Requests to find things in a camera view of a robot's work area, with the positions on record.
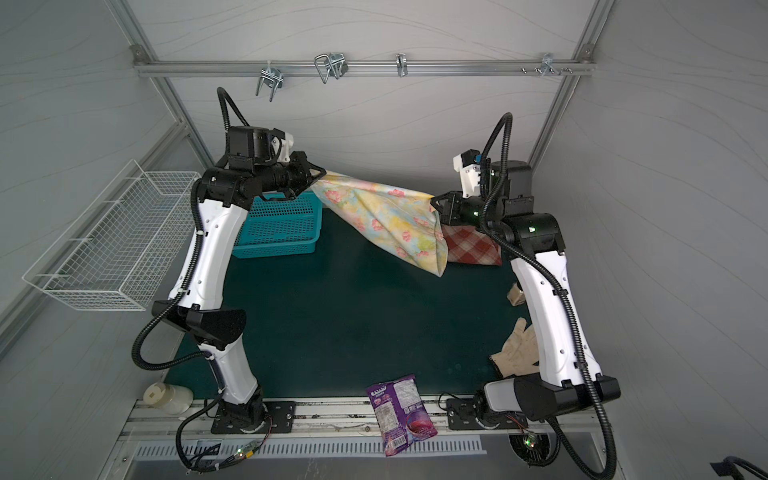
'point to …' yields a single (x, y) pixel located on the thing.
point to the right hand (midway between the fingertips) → (440, 192)
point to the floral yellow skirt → (404, 223)
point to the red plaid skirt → (467, 244)
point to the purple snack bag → (401, 412)
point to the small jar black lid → (516, 296)
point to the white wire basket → (121, 252)
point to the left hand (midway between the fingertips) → (330, 164)
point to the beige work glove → (520, 353)
